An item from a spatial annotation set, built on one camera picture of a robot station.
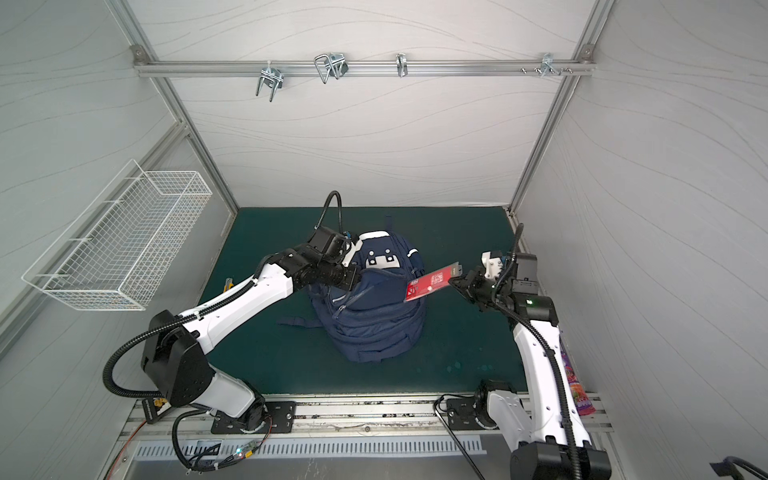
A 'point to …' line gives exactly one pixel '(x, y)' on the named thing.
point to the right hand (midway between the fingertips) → (454, 273)
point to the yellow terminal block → (155, 406)
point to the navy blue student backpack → (372, 321)
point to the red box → (432, 281)
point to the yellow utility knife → (228, 284)
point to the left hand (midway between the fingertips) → (364, 271)
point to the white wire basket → (113, 255)
